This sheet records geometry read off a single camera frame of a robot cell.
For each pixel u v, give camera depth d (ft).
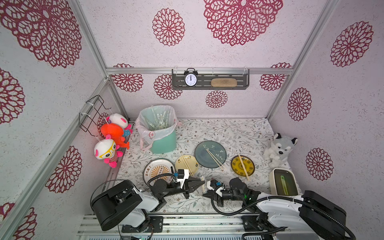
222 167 3.02
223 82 2.95
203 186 2.27
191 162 3.13
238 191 2.06
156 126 3.13
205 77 3.07
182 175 1.98
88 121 2.50
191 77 2.94
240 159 3.14
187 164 3.09
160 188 1.98
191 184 2.13
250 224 2.41
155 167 3.09
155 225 2.41
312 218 1.38
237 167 3.09
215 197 2.30
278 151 2.74
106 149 2.65
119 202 1.59
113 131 2.88
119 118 3.09
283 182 2.73
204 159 3.14
